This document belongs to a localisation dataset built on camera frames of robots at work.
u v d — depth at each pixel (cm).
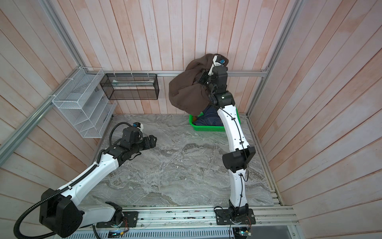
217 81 56
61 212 40
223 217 73
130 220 73
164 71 97
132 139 62
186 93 73
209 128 105
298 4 68
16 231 36
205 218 76
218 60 62
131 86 105
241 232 71
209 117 110
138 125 73
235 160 54
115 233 71
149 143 73
